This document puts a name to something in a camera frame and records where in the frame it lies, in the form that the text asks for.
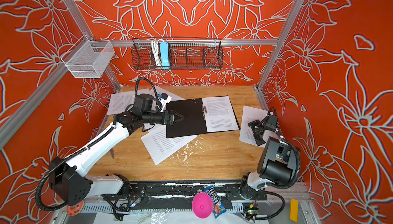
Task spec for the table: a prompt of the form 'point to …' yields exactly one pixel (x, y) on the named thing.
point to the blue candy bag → (218, 207)
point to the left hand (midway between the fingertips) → (178, 116)
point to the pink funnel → (202, 205)
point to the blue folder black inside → (201, 115)
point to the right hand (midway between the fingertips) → (251, 127)
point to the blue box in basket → (165, 54)
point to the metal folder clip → (203, 110)
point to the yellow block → (293, 210)
